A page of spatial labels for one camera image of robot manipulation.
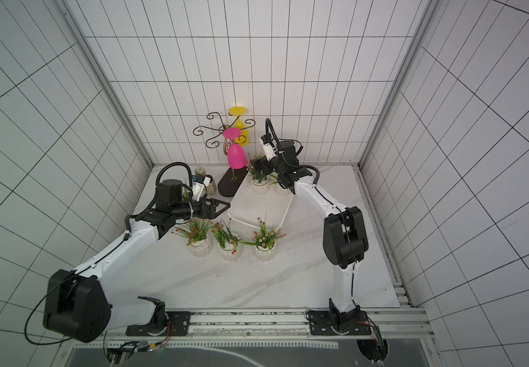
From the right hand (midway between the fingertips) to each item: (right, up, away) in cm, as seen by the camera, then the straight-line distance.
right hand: (266, 150), depth 91 cm
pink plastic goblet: (-13, -1, +5) cm, 14 cm away
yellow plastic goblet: (-9, +3, -6) cm, 11 cm away
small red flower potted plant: (+4, -14, +7) cm, 16 cm away
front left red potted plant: (-26, -37, -6) cm, 45 cm away
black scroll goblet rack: (-16, -11, +21) cm, 28 cm away
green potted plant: (-14, -36, -5) cm, 39 cm away
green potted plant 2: (-3, -13, +13) cm, 19 cm away
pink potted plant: (0, -33, -13) cm, 35 cm away
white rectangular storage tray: (0, -26, +9) cm, 28 cm away
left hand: (-16, -22, -11) cm, 30 cm away
